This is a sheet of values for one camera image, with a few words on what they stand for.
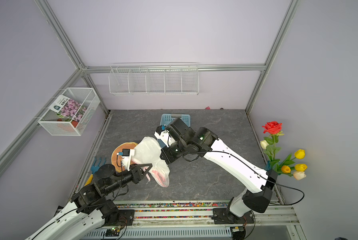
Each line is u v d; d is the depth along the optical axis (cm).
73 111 75
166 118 109
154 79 99
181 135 47
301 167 59
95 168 91
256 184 39
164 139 57
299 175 58
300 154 63
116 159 81
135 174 59
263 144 68
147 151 64
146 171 65
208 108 124
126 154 62
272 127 62
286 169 58
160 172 65
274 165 71
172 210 77
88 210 50
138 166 65
